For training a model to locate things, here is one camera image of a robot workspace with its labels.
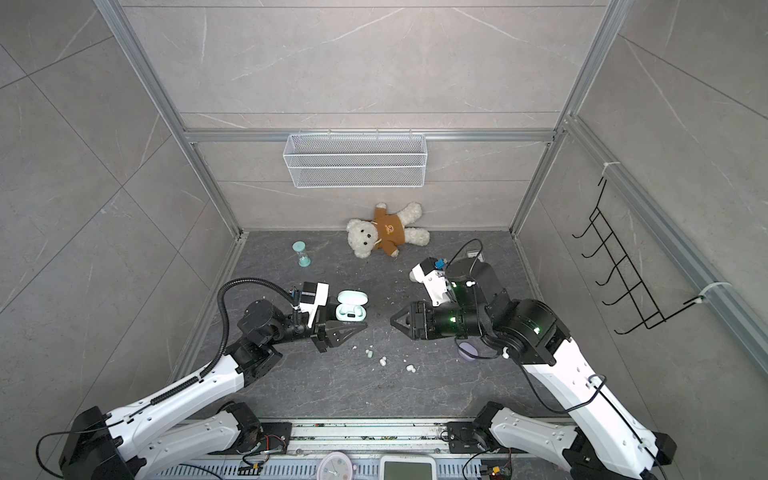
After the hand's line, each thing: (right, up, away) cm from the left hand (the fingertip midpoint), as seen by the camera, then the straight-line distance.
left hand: (364, 313), depth 58 cm
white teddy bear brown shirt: (+4, +20, +52) cm, 56 cm away
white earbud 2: (+11, -21, +25) cm, 35 cm away
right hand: (+7, -1, -1) cm, 7 cm away
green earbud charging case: (-2, +1, -1) cm, 3 cm away
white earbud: (+3, -20, +27) cm, 34 cm away
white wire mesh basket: (-7, +44, +42) cm, 61 cm away
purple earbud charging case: (+28, -17, +30) cm, 44 cm away
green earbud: (-1, -18, +28) cm, 33 cm away
